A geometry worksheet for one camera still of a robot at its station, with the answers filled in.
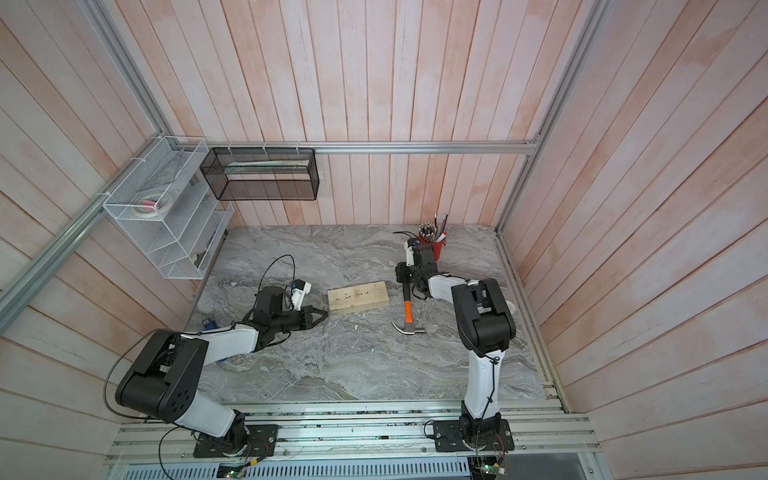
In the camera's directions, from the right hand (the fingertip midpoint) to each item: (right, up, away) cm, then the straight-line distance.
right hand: (399, 266), depth 104 cm
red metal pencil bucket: (+13, +7, -1) cm, 15 cm away
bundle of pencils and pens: (+10, +11, -6) cm, 17 cm away
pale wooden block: (-14, -10, -8) cm, 19 cm away
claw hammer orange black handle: (+2, -19, -12) cm, 23 cm away
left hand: (-23, -15, -15) cm, 31 cm away
